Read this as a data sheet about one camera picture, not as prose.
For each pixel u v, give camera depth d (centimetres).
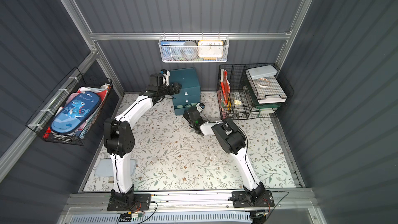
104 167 85
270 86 96
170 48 83
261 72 102
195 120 84
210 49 88
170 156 89
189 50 91
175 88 87
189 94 96
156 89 75
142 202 74
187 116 94
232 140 61
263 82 99
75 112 65
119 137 54
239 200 73
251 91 109
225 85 120
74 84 76
